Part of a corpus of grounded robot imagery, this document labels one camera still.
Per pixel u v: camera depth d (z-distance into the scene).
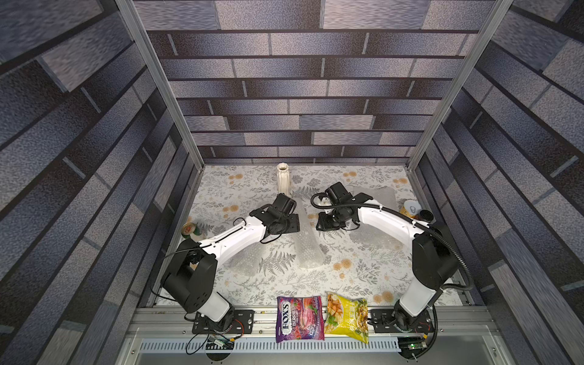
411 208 0.97
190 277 0.44
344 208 0.64
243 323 0.74
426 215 0.96
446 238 0.47
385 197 1.07
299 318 0.73
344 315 0.71
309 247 0.82
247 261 0.79
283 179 0.98
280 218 0.67
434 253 0.46
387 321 0.73
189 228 0.84
